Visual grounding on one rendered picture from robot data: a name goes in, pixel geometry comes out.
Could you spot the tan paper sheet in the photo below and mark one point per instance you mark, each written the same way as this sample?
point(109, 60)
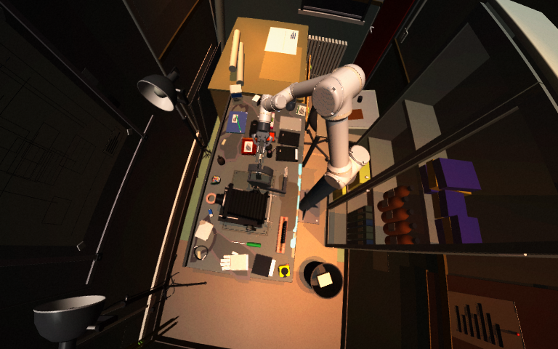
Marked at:
point(279, 67)

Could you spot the black round waste bin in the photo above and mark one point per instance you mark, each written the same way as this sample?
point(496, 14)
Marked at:
point(321, 279)

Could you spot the grey swing bolt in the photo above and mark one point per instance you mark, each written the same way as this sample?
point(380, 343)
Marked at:
point(260, 159)

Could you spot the light blue strip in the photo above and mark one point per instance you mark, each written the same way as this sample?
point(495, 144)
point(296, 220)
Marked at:
point(297, 205)

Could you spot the dark shelf cabinet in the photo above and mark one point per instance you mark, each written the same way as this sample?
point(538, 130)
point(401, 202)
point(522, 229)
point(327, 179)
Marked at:
point(479, 109)

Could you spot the white glove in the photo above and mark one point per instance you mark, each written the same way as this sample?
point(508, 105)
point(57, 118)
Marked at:
point(234, 262)

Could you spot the dark camera rail bar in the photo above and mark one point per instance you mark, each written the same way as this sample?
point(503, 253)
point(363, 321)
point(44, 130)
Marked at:
point(272, 190)

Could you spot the small multicoloured card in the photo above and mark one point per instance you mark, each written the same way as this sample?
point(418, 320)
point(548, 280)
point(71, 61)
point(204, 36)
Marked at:
point(215, 179)

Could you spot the brown wooden table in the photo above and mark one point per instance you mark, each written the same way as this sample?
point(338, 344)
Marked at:
point(244, 83)

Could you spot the black film holder white edge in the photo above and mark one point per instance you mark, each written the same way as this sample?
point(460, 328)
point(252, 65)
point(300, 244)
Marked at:
point(287, 153)
point(263, 265)

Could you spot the grey film holder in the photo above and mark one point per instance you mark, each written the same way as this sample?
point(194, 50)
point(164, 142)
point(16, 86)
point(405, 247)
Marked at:
point(290, 123)

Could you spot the purple box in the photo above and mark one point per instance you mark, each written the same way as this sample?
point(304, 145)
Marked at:
point(457, 204)
point(468, 229)
point(457, 173)

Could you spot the small white box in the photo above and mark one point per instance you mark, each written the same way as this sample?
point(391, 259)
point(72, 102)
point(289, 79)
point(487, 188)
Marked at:
point(236, 90)

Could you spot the black studio lamp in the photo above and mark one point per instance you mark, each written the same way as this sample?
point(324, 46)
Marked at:
point(158, 90)
point(67, 320)

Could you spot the black bulb blower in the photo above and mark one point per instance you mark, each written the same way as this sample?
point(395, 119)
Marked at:
point(220, 160)

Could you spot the small white card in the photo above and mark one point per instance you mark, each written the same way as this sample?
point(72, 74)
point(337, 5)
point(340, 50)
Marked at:
point(256, 98)

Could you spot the stack of dark binders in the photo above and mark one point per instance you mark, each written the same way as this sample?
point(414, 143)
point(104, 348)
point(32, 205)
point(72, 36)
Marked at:
point(361, 225)

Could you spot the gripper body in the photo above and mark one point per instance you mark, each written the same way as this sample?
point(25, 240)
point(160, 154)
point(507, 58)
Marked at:
point(263, 131)

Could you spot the grey box with orange label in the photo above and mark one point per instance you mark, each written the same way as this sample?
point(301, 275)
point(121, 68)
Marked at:
point(365, 109)

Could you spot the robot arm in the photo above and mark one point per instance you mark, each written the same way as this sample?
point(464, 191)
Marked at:
point(335, 98)

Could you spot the white printed paper sheet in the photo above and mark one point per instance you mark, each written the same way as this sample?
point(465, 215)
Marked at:
point(282, 40)

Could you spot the small photo card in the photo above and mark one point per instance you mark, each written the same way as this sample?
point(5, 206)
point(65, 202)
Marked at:
point(301, 109)

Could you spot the blue clipboard with green pen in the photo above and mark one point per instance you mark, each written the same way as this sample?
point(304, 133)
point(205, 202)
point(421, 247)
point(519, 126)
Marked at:
point(236, 122)

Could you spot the black bellows copy camera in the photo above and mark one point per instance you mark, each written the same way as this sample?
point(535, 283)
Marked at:
point(244, 205)

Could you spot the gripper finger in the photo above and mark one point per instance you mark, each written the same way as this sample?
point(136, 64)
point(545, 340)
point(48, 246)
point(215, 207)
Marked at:
point(265, 146)
point(260, 146)

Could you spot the red tray with photo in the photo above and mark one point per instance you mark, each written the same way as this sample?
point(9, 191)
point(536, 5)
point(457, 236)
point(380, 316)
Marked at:
point(249, 146)

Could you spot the grey ribbed radiator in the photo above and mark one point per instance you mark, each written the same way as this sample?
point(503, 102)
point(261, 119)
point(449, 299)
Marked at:
point(326, 54)

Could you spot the yellow emergency stop box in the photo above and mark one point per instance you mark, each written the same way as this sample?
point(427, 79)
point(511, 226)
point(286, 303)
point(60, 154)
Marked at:
point(284, 271)

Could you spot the orange tool tray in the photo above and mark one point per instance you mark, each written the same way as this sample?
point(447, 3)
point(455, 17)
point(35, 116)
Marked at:
point(282, 234)

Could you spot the brown panel with black bars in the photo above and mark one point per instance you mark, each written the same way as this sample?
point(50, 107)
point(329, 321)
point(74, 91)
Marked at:
point(484, 322)

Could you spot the cream paper scrap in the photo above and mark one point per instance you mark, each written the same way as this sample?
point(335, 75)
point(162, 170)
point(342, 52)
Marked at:
point(324, 279)

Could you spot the cream paper tube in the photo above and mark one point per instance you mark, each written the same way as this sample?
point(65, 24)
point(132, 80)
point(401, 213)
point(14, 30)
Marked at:
point(241, 65)
point(234, 50)

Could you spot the brown bottle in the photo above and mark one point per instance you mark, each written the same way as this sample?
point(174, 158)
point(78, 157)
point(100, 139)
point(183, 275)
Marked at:
point(394, 227)
point(392, 204)
point(396, 193)
point(399, 239)

